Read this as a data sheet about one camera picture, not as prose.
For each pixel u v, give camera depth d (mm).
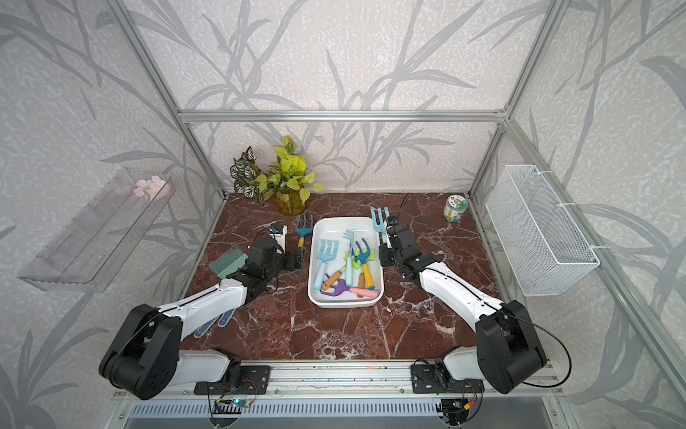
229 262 987
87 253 651
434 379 729
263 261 675
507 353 412
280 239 786
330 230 1036
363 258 963
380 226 912
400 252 654
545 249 595
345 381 753
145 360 417
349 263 956
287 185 937
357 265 961
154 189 759
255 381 729
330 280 917
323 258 980
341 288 902
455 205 1054
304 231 1081
